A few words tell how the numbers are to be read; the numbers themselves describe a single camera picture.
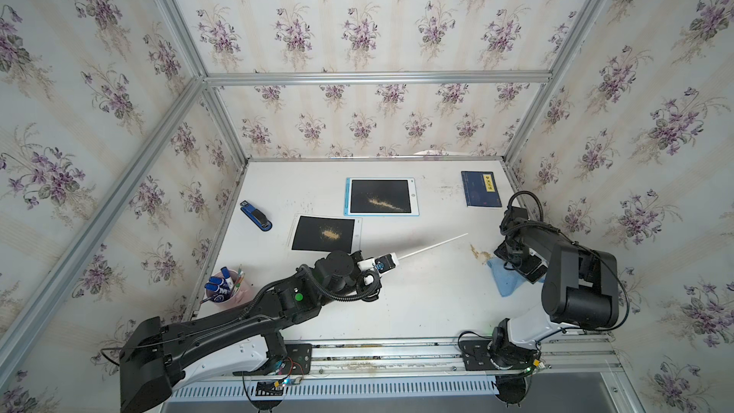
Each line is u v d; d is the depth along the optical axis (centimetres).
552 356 76
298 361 73
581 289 46
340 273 52
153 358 40
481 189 111
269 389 71
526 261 76
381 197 107
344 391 76
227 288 78
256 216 97
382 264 56
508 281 86
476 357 73
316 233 98
